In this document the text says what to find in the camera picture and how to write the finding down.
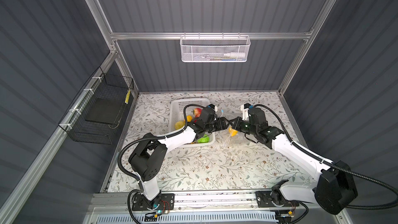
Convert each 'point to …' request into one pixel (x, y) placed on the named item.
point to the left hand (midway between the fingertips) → (227, 123)
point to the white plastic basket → (177, 106)
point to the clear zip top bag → (225, 135)
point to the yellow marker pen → (127, 96)
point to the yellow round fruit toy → (232, 132)
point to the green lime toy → (205, 139)
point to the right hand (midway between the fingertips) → (230, 122)
